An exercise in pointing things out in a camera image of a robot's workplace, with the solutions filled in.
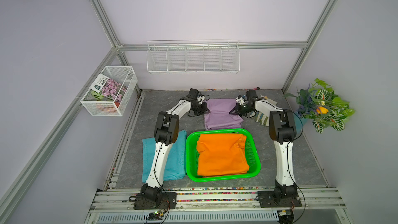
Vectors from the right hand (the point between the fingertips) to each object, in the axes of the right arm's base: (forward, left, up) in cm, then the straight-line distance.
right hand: (230, 111), depth 106 cm
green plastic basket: (-33, +25, +1) cm, 41 cm away
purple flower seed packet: (-10, +65, +33) cm, 74 cm away
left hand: (-1, +13, +1) cm, 13 cm away
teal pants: (-37, +33, +2) cm, 50 cm away
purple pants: (-5, +8, 0) cm, 9 cm away
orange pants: (-31, +9, +2) cm, 32 cm away
